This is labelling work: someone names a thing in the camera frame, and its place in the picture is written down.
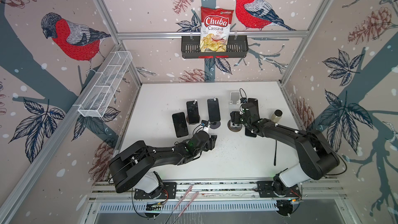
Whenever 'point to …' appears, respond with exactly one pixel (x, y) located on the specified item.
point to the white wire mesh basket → (103, 85)
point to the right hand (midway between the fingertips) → (234, 112)
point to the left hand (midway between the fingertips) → (216, 133)
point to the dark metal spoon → (274, 162)
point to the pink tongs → (187, 206)
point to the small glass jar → (276, 115)
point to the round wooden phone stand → (233, 129)
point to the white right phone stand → (235, 102)
